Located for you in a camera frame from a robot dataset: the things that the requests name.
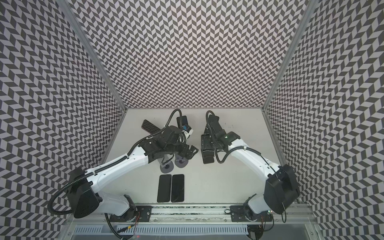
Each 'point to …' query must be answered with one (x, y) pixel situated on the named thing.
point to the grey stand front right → (180, 162)
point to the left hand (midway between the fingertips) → (191, 149)
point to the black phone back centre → (181, 121)
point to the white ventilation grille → (161, 230)
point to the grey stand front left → (166, 166)
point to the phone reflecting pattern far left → (149, 127)
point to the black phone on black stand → (207, 145)
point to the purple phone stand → (177, 188)
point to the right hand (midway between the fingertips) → (209, 145)
